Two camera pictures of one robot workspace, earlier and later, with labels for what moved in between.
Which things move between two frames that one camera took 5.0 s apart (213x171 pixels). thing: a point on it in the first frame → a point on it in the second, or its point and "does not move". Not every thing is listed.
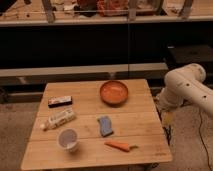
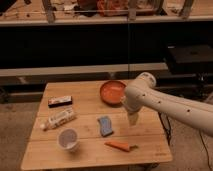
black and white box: [60, 101] does not move
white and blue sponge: [105, 126] does not move
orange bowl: [114, 93] does not move
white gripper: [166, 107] → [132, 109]
